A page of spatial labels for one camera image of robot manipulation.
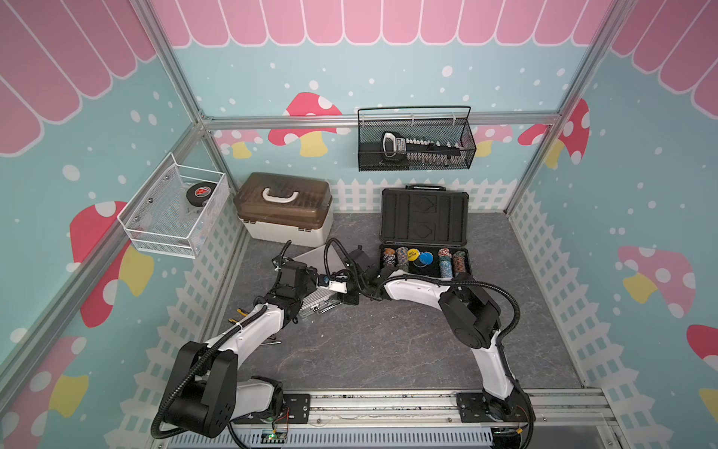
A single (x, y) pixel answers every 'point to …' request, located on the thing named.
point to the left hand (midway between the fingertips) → (308, 283)
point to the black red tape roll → (198, 194)
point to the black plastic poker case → (423, 229)
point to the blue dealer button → (426, 257)
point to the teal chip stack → (445, 263)
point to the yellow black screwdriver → (270, 340)
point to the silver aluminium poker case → (324, 296)
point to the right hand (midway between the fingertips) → (333, 288)
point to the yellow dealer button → (412, 254)
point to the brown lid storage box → (285, 209)
